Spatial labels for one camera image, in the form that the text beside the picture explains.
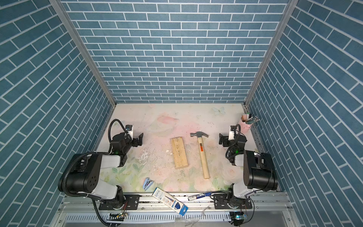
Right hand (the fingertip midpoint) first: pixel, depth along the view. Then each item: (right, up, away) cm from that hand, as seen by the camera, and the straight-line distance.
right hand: (229, 134), depth 94 cm
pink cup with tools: (+12, +9, +2) cm, 15 cm away
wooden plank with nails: (-33, -12, -8) cm, 36 cm away
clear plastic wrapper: (-27, -40, -25) cm, 55 cm away
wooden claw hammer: (-19, -1, +5) cm, 20 cm away
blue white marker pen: (-21, -31, -19) cm, 42 cm away
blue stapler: (-51, -25, -16) cm, 59 cm away
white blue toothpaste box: (-37, -32, -22) cm, 54 cm away
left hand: (-61, +2, -2) cm, 61 cm away
